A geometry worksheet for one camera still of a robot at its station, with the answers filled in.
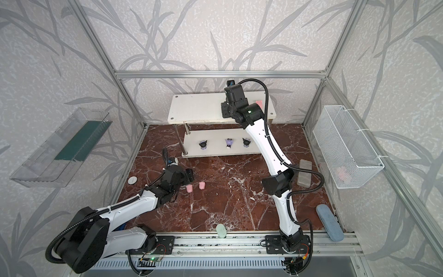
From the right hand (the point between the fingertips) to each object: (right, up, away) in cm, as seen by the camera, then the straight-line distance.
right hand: (228, 104), depth 79 cm
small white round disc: (-53, -39, +14) cm, 68 cm away
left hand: (-21, -34, +10) cm, 41 cm away
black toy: (-15, -20, +18) cm, 30 cm away
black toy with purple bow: (+10, -18, +19) cm, 29 cm away
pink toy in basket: (+50, -31, -7) cm, 59 cm away
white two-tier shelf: (-10, -2, +2) cm, 11 cm away
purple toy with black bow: (0, -18, +20) cm, 27 cm away
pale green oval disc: (-3, -57, -4) cm, 57 cm away
